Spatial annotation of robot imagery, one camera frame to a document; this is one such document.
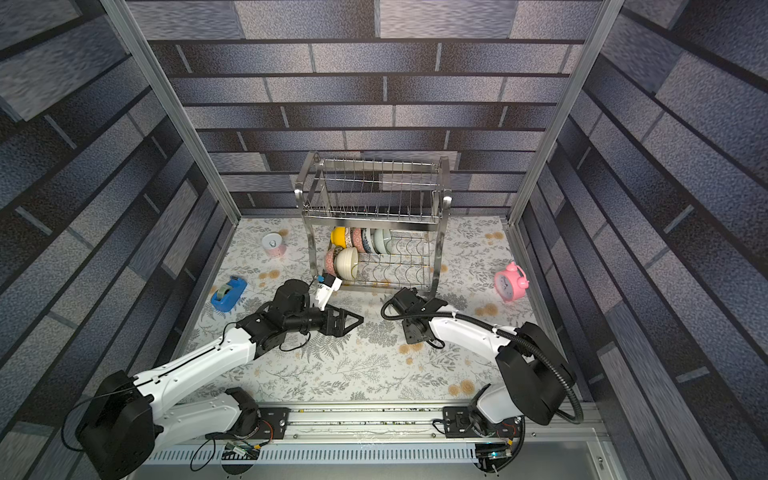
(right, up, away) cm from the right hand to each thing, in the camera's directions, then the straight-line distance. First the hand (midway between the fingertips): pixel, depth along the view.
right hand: (418, 328), depth 88 cm
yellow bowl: (-27, +28, +14) cm, 41 cm away
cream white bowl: (-22, +19, +3) cm, 30 cm away
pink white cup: (-50, +25, +16) cm, 58 cm away
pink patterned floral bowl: (-27, +20, +4) cm, 34 cm away
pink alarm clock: (+29, +13, +2) cm, 32 cm away
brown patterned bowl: (-20, +27, +10) cm, 35 cm away
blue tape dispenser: (-61, +9, +4) cm, 61 cm away
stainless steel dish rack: (-14, +32, +7) cm, 36 cm away
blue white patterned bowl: (-17, +30, +12) cm, 36 cm away
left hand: (-18, +6, -12) cm, 22 cm away
